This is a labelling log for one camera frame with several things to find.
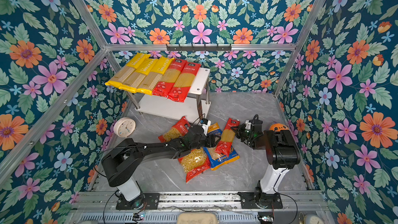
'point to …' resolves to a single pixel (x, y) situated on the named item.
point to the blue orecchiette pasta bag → (215, 159)
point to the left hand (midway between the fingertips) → (220, 135)
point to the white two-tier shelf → (194, 103)
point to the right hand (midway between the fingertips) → (231, 126)
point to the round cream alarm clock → (124, 126)
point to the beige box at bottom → (197, 218)
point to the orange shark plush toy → (278, 127)
